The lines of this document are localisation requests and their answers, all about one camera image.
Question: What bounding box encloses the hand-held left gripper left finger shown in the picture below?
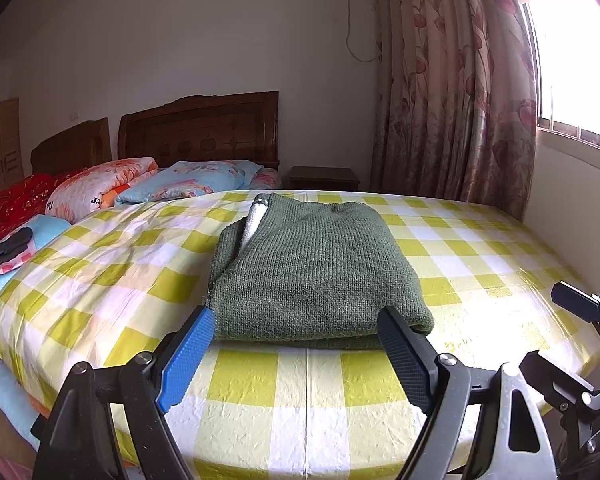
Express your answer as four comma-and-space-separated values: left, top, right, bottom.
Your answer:
32, 305, 216, 480

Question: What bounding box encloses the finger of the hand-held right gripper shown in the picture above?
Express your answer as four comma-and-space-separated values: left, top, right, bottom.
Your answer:
519, 350, 600, 413
551, 281, 600, 326

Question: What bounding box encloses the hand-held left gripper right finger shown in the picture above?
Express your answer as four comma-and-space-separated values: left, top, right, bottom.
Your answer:
377, 305, 558, 480

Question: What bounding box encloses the green knit sweater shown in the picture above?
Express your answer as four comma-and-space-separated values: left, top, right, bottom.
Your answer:
207, 192, 436, 351

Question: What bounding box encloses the yellow checkered bed sheet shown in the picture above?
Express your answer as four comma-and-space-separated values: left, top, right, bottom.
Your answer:
0, 189, 600, 478

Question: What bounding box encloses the blue floral pillow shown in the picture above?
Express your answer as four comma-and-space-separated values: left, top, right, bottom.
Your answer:
115, 160, 263, 206

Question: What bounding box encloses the dark wooden nightstand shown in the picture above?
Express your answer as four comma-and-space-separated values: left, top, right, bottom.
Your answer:
287, 166, 361, 192

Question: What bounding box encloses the small pink floral pillow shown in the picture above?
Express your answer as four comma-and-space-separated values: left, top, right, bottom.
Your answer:
252, 167, 283, 191

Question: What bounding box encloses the pink cloth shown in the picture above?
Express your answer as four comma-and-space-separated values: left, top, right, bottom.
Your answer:
0, 452, 36, 480

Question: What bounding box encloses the black object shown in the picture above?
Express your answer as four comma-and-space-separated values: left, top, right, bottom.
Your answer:
0, 227, 33, 266

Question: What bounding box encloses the large wooden headboard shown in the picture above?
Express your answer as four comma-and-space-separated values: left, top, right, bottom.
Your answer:
117, 91, 280, 171

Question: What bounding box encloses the red pillow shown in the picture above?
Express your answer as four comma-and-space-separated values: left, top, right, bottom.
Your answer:
0, 167, 88, 248

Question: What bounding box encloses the small wooden headboard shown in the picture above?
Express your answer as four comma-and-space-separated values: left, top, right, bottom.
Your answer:
30, 117, 112, 176

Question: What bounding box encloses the pink floral curtain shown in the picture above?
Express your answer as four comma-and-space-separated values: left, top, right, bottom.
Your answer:
370, 0, 541, 221

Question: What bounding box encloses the barred window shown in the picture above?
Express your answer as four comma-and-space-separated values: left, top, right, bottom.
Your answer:
500, 0, 600, 153

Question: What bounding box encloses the thin wall cable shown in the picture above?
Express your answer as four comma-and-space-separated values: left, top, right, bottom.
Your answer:
345, 0, 381, 63

